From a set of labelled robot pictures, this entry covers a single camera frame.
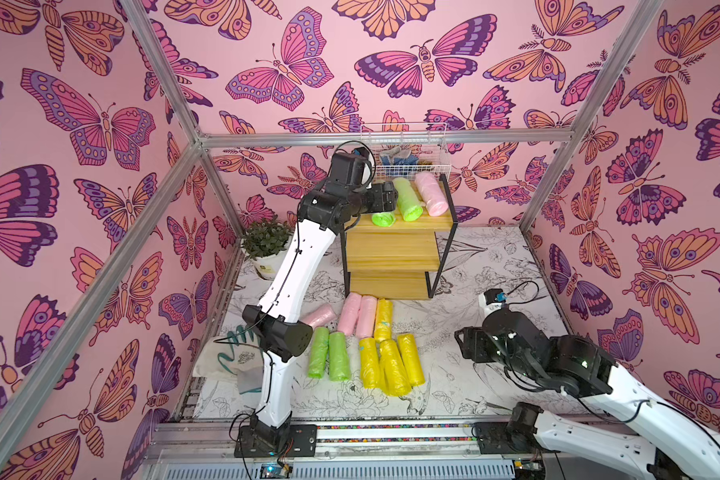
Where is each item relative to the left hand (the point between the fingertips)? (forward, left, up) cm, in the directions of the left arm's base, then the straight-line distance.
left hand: (390, 192), depth 75 cm
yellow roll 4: (-31, -8, -37) cm, 48 cm away
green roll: (-27, +20, -36) cm, 49 cm away
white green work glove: (-28, +44, -36) cm, 63 cm away
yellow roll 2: (-30, +5, -36) cm, 47 cm away
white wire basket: (+22, -2, -5) cm, 23 cm away
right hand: (-30, -17, -17) cm, 38 cm away
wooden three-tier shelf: (-5, -4, -22) cm, 23 cm away
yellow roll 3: (-32, -1, -35) cm, 47 cm away
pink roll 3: (-16, +6, -36) cm, 39 cm away
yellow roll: (-19, +1, -36) cm, 41 cm away
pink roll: (-14, +22, -38) cm, 46 cm away
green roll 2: (-31, +14, -36) cm, 50 cm away
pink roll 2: (-14, +12, -36) cm, 41 cm away
